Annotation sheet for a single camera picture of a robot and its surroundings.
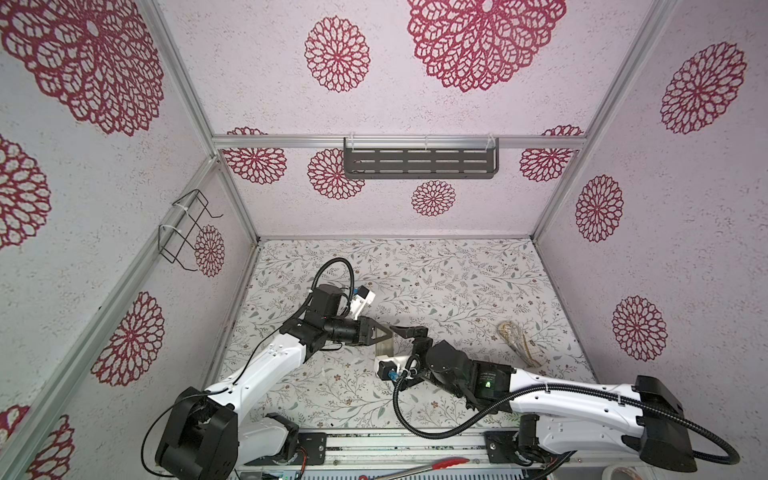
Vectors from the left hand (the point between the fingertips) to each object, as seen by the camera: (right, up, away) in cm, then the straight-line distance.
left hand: (387, 340), depth 75 cm
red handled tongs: (+12, -28, -5) cm, 31 cm away
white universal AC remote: (-1, -1, -2) cm, 2 cm away
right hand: (+1, +2, -5) cm, 5 cm away
